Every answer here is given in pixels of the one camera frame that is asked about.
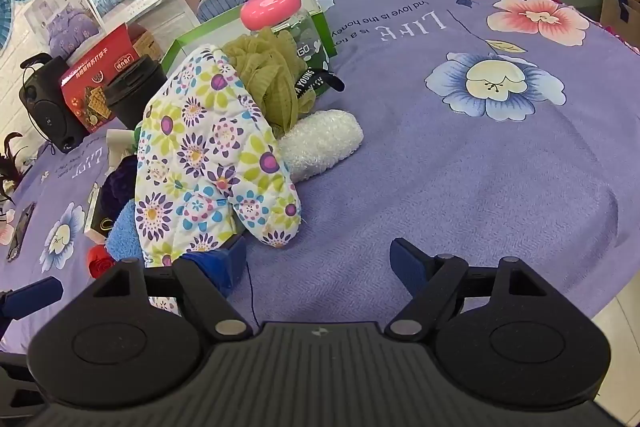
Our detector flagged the blue terry towel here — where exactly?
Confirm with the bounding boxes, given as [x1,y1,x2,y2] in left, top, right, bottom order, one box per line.
[105,199,143,261]

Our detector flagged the floral quilted oven mitt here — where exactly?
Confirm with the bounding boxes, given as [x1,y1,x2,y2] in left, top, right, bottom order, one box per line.
[133,44,304,268]

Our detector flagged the white fluffy sponge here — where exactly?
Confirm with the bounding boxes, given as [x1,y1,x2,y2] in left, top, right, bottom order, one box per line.
[278,109,363,183]

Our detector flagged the olive green bath pouf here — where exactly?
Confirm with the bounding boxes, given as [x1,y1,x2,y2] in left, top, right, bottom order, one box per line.
[222,27,316,138]

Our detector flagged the black phone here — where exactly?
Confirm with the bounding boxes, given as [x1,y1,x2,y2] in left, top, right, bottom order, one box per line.
[6,202,36,262]

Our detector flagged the red rose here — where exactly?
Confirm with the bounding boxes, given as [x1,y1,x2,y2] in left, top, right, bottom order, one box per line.
[87,245,116,280]

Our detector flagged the dark purple yarn ball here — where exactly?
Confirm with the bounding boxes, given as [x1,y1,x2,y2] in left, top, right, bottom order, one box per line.
[99,155,138,223]

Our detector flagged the dark feather decoration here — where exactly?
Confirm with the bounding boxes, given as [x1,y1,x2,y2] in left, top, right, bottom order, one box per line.
[0,132,23,202]

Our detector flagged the purple floral tablecloth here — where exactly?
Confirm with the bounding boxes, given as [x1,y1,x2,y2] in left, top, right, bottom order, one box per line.
[1,0,639,323]

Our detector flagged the black lidded cup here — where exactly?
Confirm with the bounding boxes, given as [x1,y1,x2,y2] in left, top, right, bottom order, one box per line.
[104,55,166,130]

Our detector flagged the black speaker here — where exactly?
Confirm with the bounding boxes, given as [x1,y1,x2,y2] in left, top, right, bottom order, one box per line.
[18,53,89,154]

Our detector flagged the red cracker box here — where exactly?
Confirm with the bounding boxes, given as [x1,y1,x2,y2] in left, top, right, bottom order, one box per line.
[61,24,139,133]

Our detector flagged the green cardboard box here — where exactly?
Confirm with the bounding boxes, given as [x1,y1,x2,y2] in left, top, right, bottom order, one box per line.
[160,0,337,76]

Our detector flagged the pink lid clear jar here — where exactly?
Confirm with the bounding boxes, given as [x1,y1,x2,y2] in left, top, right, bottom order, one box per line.
[238,0,331,84]

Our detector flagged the bedding package purple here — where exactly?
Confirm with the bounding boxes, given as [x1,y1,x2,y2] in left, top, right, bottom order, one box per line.
[25,0,102,60]

